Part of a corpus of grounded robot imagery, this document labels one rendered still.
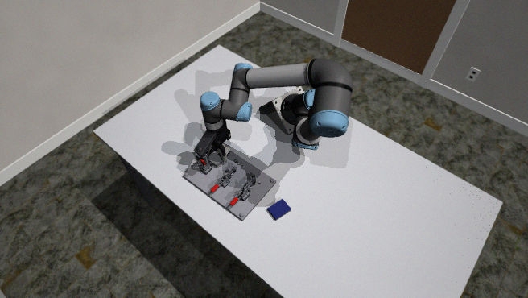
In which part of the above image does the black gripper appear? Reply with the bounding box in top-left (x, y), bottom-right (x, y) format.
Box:
top-left (206, 119), bottom-right (231, 163)

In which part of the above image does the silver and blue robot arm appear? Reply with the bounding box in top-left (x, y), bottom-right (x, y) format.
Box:
top-left (200, 59), bottom-right (353, 150)

